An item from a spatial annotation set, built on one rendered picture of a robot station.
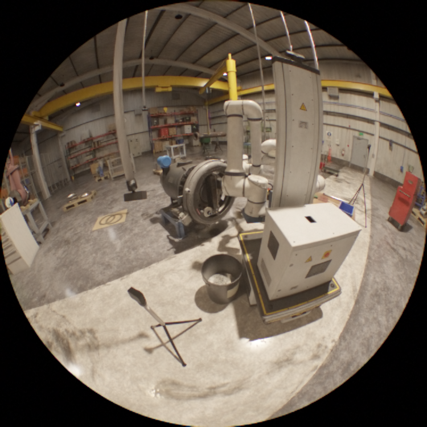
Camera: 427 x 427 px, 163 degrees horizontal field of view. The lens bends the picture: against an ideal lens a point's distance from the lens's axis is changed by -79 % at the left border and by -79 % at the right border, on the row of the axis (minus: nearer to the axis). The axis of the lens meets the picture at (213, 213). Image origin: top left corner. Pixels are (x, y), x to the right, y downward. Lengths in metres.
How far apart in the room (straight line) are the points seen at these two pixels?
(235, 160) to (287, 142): 0.39
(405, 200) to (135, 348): 4.76
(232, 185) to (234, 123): 0.45
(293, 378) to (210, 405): 0.59
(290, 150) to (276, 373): 1.51
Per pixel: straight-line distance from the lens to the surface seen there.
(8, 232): 3.71
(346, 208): 2.15
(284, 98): 0.97
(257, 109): 1.15
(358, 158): 11.49
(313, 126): 1.08
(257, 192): 1.07
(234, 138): 1.09
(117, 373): 1.51
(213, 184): 1.57
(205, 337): 1.29
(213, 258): 1.25
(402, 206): 4.13
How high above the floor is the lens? 1.26
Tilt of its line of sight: 30 degrees down
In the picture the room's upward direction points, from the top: 4 degrees counter-clockwise
